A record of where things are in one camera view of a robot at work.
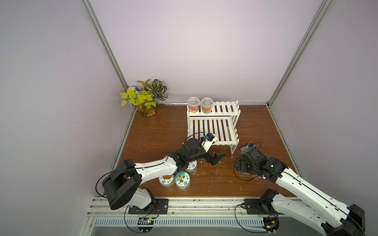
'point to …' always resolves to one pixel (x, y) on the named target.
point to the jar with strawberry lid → (167, 182)
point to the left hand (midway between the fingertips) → (221, 149)
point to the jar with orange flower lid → (182, 181)
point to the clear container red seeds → (193, 103)
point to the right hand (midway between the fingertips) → (242, 162)
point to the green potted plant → (145, 98)
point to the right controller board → (270, 223)
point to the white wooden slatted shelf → (222, 122)
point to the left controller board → (145, 224)
